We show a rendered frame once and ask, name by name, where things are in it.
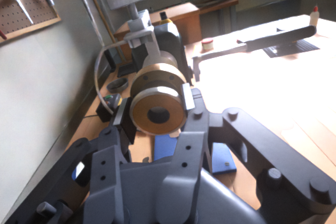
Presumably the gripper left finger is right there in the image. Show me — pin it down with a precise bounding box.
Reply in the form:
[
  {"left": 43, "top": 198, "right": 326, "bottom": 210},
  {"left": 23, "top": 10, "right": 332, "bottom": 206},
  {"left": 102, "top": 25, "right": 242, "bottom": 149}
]
[{"left": 4, "top": 97, "right": 138, "bottom": 224}]

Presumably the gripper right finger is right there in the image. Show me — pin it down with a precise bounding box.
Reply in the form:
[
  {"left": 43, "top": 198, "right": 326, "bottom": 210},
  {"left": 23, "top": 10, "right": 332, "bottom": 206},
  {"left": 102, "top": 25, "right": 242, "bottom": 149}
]
[{"left": 170, "top": 82, "right": 336, "bottom": 224}]

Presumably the gold spool with silver rim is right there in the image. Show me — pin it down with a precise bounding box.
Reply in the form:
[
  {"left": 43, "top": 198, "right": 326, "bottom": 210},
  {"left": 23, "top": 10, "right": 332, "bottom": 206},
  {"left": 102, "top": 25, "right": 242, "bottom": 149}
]
[{"left": 129, "top": 86, "right": 188, "bottom": 136}]

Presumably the gold reel rotor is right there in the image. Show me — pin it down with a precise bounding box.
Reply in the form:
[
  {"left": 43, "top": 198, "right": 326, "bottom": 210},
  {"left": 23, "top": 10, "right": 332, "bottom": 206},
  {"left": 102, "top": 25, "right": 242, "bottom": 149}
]
[{"left": 130, "top": 63, "right": 186, "bottom": 100}]

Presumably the dark grey reel body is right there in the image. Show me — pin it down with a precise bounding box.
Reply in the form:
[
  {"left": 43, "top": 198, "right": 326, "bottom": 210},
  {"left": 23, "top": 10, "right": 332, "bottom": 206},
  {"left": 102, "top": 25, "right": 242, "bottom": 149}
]
[{"left": 131, "top": 22, "right": 194, "bottom": 87}]

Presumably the silver rod with black knob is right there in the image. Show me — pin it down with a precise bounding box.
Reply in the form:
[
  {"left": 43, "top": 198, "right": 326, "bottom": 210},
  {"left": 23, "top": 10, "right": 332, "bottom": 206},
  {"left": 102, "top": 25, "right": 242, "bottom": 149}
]
[{"left": 71, "top": 0, "right": 105, "bottom": 47}]

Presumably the blue mat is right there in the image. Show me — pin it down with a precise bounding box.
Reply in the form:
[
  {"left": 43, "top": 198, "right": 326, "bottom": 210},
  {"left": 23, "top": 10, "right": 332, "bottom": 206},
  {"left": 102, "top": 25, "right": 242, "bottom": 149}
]
[{"left": 153, "top": 133, "right": 237, "bottom": 175}]

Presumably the black control box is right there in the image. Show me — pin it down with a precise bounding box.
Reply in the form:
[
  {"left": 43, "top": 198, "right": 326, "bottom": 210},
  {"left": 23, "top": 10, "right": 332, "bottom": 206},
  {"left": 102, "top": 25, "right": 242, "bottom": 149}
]
[{"left": 95, "top": 93, "right": 123, "bottom": 123}]

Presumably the grey round dish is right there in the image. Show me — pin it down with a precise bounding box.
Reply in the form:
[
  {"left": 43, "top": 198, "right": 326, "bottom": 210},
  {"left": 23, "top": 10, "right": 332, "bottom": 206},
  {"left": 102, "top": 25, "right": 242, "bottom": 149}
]
[{"left": 106, "top": 77, "right": 130, "bottom": 94}]

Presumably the black flat plate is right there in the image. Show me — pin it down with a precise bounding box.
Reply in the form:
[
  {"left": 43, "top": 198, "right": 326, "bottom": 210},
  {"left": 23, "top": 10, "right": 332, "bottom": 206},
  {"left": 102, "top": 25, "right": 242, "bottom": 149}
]
[{"left": 117, "top": 62, "right": 137, "bottom": 78}]

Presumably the black upright block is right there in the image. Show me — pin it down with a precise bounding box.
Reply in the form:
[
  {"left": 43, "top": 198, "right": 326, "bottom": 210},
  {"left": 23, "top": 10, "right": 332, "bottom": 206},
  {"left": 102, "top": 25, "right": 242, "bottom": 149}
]
[{"left": 103, "top": 48, "right": 118, "bottom": 73}]

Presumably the black ribbed mat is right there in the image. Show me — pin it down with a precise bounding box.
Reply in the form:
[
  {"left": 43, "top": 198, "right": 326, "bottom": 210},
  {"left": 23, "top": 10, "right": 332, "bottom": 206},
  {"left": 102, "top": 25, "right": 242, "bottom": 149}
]
[{"left": 262, "top": 27, "right": 321, "bottom": 59}]

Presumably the white jar red lid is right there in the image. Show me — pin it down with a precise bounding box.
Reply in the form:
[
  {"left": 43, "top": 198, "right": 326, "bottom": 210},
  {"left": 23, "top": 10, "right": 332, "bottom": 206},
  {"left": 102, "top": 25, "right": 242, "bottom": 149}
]
[{"left": 201, "top": 38, "right": 214, "bottom": 51}]

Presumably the white glue bottle red cap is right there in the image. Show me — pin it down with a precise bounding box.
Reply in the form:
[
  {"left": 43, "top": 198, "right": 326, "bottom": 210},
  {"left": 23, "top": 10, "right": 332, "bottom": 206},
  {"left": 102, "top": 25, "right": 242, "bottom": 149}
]
[{"left": 309, "top": 4, "right": 319, "bottom": 27}]

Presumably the wooden bench with grey legs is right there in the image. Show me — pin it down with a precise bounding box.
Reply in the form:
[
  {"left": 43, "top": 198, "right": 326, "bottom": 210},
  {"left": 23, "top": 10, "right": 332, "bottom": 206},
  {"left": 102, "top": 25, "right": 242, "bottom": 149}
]
[{"left": 197, "top": 0, "right": 240, "bottom": 39}]

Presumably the wooden stick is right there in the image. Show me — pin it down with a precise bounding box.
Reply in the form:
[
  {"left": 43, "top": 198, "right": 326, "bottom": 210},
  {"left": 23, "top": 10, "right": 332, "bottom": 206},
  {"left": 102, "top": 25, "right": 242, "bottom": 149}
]
[{"left": 86, "top": 0, "right": 125, "bottom": 61}]

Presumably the yellow bottle black cap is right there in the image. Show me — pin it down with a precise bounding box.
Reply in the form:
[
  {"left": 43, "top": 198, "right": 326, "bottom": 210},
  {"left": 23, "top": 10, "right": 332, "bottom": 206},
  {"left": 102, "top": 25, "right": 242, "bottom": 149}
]
[{"left": 159, "top": 11, "right": 173, "bottom": 25}]

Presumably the silver pointed tool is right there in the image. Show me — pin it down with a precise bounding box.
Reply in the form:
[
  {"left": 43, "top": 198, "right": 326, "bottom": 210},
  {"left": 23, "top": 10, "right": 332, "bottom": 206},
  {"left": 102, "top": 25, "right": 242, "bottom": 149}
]
[{"left": 3, "top": 0, "right": 34, "bottom": 25}]

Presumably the brown pegboard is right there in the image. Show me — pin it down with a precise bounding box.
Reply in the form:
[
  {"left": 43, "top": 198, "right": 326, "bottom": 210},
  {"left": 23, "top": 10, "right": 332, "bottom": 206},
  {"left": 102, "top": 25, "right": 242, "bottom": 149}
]
[{"left": 0, "top": 0, "right": 62, "bottom": 45}]

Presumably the silver bail wire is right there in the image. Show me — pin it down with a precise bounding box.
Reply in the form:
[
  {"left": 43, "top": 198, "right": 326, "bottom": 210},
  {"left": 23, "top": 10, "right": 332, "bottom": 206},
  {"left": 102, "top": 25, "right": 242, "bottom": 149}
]
[{"left": 93, "top": 39, "right": 132, "bottom": 116}]

